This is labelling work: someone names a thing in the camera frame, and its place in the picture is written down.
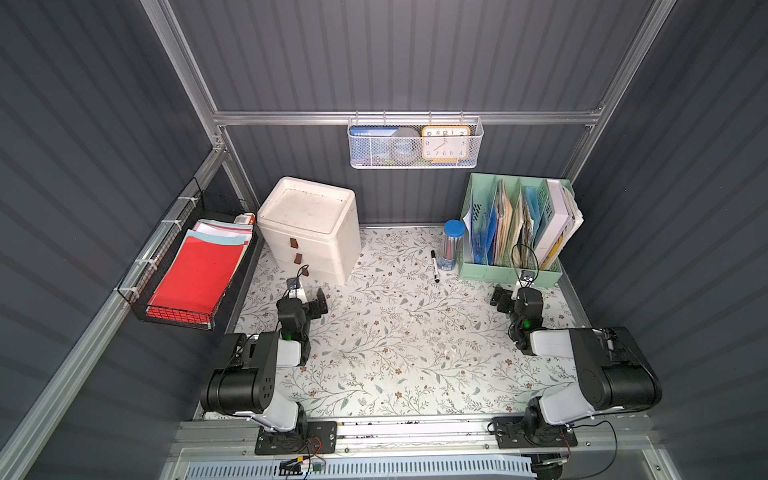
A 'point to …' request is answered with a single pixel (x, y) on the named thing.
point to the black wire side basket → (197, 213)
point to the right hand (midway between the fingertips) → (521, 288)
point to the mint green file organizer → (515, 223)
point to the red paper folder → (196, 280)
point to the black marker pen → (434, 262)
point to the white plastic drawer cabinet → (310, 225)
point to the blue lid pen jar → (454, 230)
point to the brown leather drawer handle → (294, 243)
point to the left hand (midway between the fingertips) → (302, 292)
